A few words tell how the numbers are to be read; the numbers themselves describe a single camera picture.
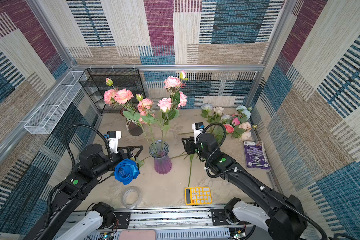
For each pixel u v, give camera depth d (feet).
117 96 2.03
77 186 1.53
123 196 2.57
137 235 2.26
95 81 3.31
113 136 1.98
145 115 2.25
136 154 2.04
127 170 1.49
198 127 2.14
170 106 2.07
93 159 1.61
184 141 2.43
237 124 3.40
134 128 3.22
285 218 1.26
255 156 3.01
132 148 2.09
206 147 1.86
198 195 2.61
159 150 2.66
